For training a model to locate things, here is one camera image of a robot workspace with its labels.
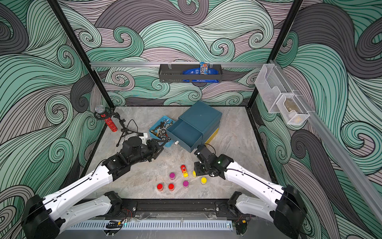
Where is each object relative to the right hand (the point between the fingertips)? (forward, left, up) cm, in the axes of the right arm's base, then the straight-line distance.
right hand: (199, 168), depth 79 cm
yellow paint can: (-4, -2, -7) cm, 8 cm away
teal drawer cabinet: (+18, +5, +12) cm, 22 cm away
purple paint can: (-2, +15, -6) cm, 16 cm away
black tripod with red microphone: (+27, +54, +15) cm, 62 cm away
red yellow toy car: (+2, +9, -7) cm, 11 cm away
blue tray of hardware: (+29, +27, -7) cm, 40 cm away
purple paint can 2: (-7, +8, -6) cm, 12 cm away
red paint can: (-8, +22, -5) cm, 24 cm away
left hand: (+8, +17, +15) cm, 24 cm away
